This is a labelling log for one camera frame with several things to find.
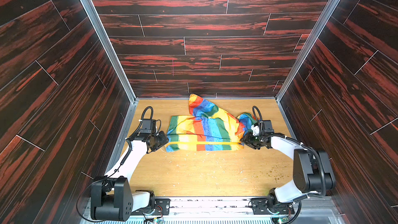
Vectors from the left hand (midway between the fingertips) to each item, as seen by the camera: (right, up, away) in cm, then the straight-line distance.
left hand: (167, 139), depth 87 cm
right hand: (+47, -2, +7) cm, 47 cm away
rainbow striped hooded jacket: (+24, +5, +12) cm, 27 cm away
